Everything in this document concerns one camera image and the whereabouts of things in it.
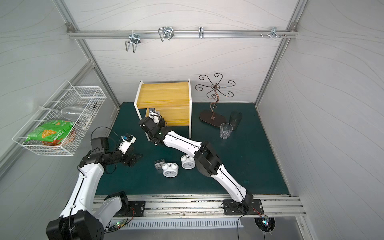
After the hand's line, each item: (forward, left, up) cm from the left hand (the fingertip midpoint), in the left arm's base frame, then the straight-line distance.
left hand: (135, 151), depth 79 cm
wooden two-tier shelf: (+21, -20, +19) cm, 34 cm away
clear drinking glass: (+23, -53, -11) cm, 59 cm away
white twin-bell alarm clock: (-7, -19, -6) cm, 21 cm away
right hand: (+20, -7, +4) cm, 21 cm away
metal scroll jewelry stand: (+35, -45, -12) cm, 58 cm away
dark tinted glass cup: (+26, -58, -1) cm, 63 cm away
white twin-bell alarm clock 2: (-3, -28, -7) cm, 29 cm away
